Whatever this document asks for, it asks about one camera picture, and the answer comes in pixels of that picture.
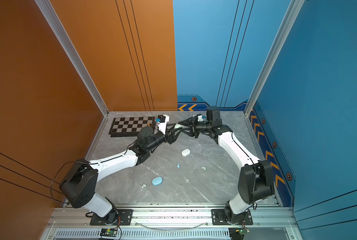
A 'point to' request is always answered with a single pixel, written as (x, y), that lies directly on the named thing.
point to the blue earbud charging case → (157, 181)
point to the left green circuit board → (110, 232)
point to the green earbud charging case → (177, 126)
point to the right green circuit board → (243, 230)
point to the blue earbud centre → (178, 165)
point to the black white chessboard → (130, 127)
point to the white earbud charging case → (185, 152)
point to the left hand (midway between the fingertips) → (179, 126)
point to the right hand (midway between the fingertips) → (178, 126)
